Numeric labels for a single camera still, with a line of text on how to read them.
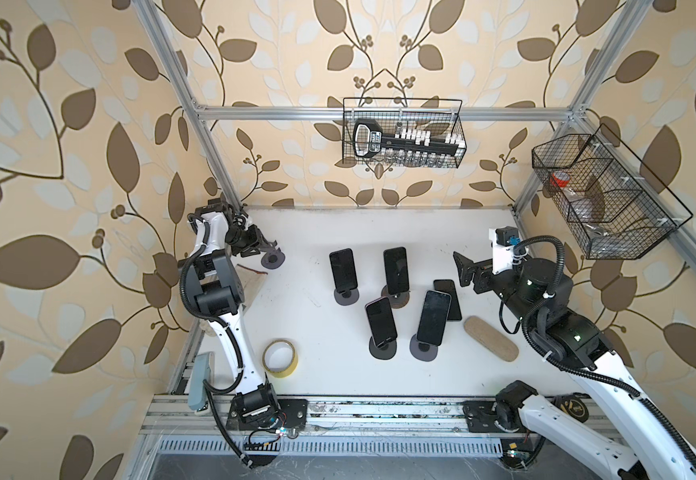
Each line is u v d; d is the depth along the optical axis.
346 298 0.96
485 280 0.58
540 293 0.44
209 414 0.75
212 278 0.62
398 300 0.96
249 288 0.98
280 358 0.84
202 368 0.79
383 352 0.85
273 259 1.05
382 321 0.77
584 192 0.83
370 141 0.85
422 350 0.85
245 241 0.89
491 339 0.84
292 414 0.75
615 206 0.73
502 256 0.54
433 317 0.80
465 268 0.58
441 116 0.91
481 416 0.72
